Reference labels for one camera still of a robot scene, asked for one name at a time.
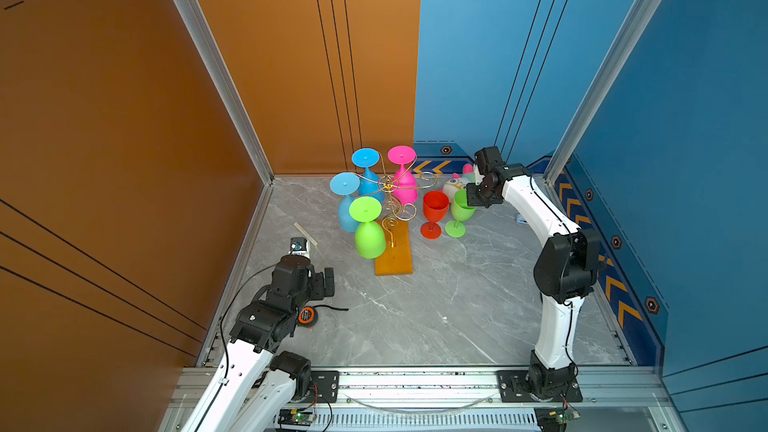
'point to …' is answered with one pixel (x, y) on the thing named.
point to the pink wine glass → (404, 189)
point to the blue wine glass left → (345, 183)
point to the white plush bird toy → (453, 184)
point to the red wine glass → (436, 206)
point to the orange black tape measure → (308, 315)
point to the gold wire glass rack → (397, 211)
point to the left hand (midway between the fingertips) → (314, 268)
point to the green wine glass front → (370, 239)
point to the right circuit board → (555, 419)
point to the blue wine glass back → (370, 184)
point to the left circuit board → (295, 417)
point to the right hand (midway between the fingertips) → (473, 198)
